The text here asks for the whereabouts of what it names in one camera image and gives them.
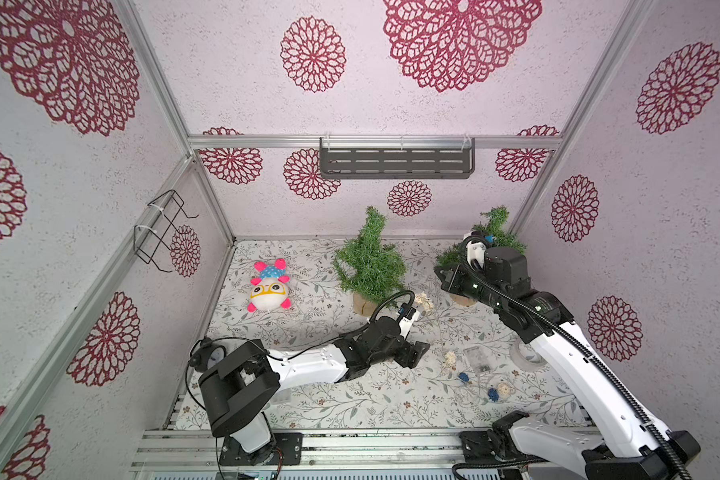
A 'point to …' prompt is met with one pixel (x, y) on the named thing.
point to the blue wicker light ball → (464, 376)
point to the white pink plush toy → (268, 291)
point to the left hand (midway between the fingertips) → (420, 342)
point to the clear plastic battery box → (480, 359)
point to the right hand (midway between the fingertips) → (435, 265)
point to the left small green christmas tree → (370, 268)
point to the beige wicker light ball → (450, 359)
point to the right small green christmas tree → (493, 228)
